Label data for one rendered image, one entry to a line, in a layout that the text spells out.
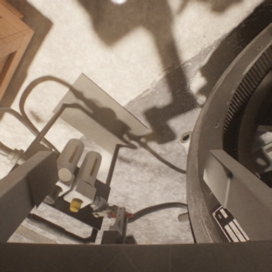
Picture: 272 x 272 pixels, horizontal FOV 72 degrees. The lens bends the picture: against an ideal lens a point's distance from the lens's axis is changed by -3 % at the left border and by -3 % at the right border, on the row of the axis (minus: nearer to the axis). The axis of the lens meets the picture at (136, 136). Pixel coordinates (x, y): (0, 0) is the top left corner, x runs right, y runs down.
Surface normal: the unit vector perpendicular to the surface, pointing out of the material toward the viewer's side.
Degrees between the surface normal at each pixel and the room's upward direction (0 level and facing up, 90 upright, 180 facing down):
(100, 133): 0
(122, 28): 0
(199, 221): 86
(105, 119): 0
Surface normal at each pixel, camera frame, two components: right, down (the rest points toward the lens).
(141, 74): -0.11, 0.63
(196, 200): -0.83, -0.48
